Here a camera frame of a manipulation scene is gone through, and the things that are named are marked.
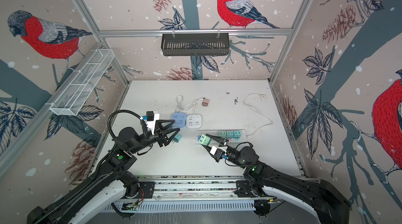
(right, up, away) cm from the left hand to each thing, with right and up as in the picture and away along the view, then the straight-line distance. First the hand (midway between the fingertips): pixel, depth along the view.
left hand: (174, 127), depth 65 cm
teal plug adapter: (+31, -9, +20) cm, 38 cm away
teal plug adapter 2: (+27, -9, +20) cm, 35 cm away
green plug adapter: (+13, -6, 0) cm, 14 cm away
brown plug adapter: (+13, +8, +42) cm, 45 cm away
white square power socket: (+6, -3, +30) cm, 31 cm away
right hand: (+13, -6, +3) cm, 15 cm away
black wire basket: (+6, +49, +42) cm, 64 cm away
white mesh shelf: (-50, +16, +10) cm, 54 cm away
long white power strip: (+9, -9, +26) cm, 29 cm away
